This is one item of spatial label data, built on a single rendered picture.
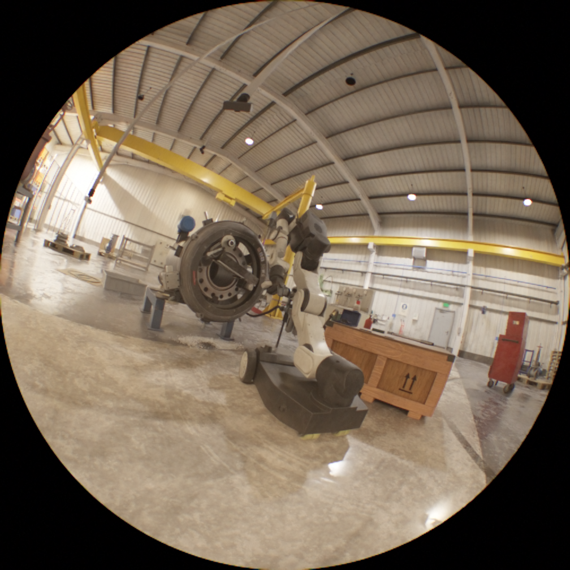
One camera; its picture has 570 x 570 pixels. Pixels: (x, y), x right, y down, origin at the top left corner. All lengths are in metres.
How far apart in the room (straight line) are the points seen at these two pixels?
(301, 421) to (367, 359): 0.82
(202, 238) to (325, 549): 1.50
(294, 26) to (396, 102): 4.48
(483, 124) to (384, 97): 3.98
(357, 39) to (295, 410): 8.43
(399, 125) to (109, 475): 9.89
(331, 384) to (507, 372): 3.34
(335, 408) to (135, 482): 0.69
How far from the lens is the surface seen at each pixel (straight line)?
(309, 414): 0.76
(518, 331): 3.83
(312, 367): 0.87
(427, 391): 1.45
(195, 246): 1.31
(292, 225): 1.62
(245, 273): 1.49
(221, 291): 1.57
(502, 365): 3.84
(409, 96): 8.89
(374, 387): 1.47
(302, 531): 0.62
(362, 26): 7.98
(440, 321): 11.29
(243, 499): 0.63
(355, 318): 1.70
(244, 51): 9.02
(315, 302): 1.13
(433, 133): 9.54
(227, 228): 1.41
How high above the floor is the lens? 0.53
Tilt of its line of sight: 4 degrees up
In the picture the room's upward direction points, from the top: 16 degrees clockwise
